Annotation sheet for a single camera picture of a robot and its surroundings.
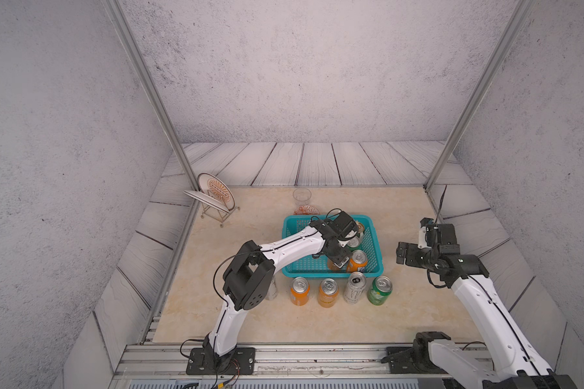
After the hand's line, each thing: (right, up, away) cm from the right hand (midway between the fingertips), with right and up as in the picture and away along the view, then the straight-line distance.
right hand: (414, 251), depth 79 cm
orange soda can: (-37, -12, -2) cm, 39 cm away
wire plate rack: (-73, +11, +26) cm, 78 cm away
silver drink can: (-46, -14, +2) cm, 48 cm away
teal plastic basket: (-30, -9, +15) cm, 35 cm away
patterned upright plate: (-74, +23, +26) cm, 82 cm away
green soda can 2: (-18, +1, +8) cm, 20 cm away
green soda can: (-11, -12, -2) cm, 17 cm away
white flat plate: (-74, +18, +13) cm, 77 cm away
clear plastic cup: (-36, +19, +34) cm, 53 cm away
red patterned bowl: (-33, +12, +29) cm, 46 cm away
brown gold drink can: (-14, +6, +14) cm, 21 cm away
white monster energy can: (-20, -11, -4) cm, 23 cm away
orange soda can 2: (-28, -13, -2) cm, 31 cm away
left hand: (-21, -4, +10) cm, 23 cm away
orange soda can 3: (-17, -5, +4) cm, 18 cm away
